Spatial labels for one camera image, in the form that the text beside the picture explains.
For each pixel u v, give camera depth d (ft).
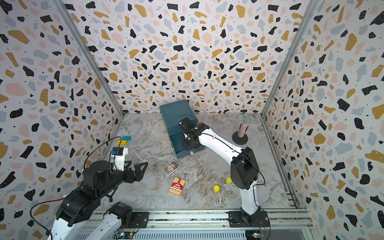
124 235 2.31
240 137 3.27
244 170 1.60
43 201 1.36
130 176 1.86
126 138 3.49
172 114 3.05
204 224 2.40
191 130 2.03
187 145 2.52
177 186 2.74
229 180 2.79
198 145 2.61
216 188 2.70
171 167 2.97
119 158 1.87
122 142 3.40
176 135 2.95
